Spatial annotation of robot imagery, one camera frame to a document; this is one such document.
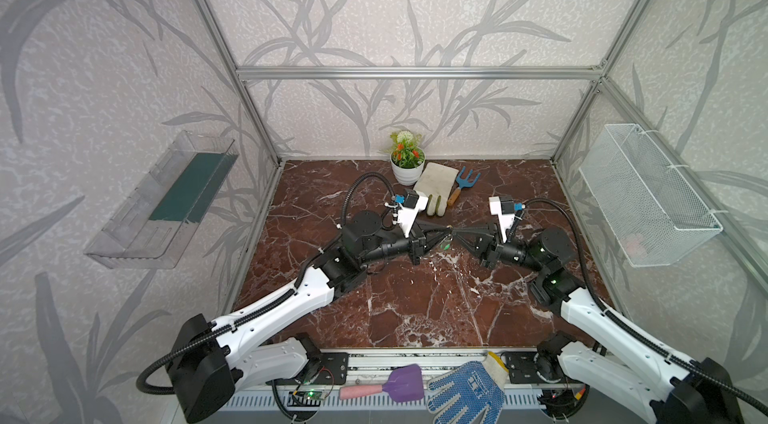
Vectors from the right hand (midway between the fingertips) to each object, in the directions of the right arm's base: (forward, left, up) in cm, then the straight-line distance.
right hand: (454, 228), depth 64 cm
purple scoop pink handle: (-26, +11, -30) cm, 41 cm away
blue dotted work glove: (-26, -7, -30) cm, 40 cm away
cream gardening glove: (+38, -1, -31) cm, 49 cm away
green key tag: (-2, +1, -4) cm, 5 cm away
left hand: (-1, +1, +2) cm, 2 cm away
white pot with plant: (+38, +10, -16) cm, 43 cm away
